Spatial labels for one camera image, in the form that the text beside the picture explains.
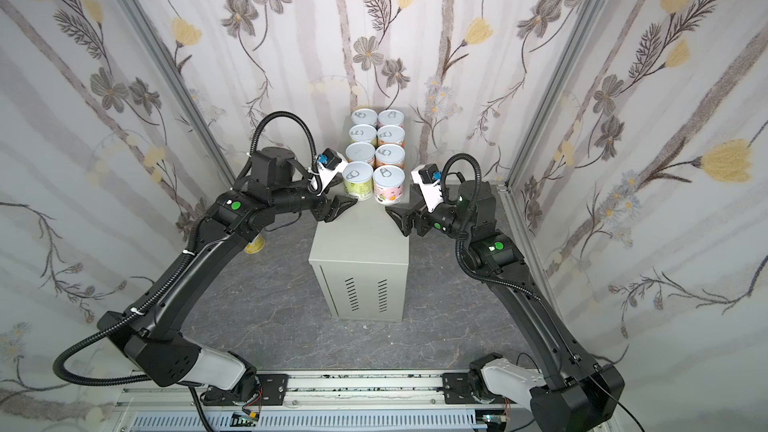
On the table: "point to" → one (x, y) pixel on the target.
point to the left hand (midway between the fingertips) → (344, 181)
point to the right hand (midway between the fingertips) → (402, 191)
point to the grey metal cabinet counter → (359, 259)
